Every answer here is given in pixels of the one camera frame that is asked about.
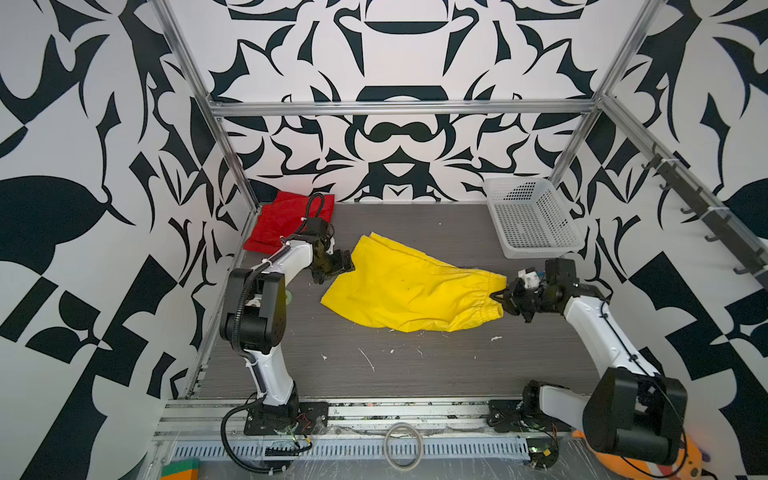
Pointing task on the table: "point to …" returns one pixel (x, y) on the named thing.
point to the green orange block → (186, 469)
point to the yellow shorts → (393, 289)
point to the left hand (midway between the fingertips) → (345, 265)
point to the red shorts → (286, 216)
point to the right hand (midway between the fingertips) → (496, 295)
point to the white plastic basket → (530, 217)
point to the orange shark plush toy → (689, 467)
